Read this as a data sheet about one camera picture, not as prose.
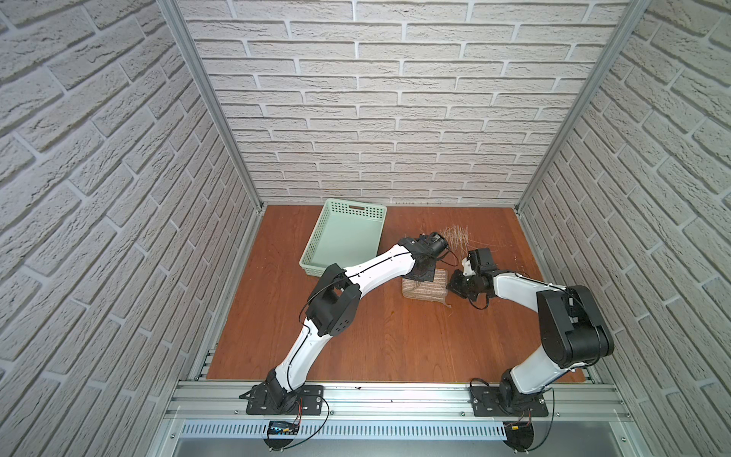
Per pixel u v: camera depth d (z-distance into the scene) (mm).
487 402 727
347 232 1104
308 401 730
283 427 715
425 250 679
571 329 467
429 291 942
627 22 708
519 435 701
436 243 737
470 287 812
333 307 552
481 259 775
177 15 701
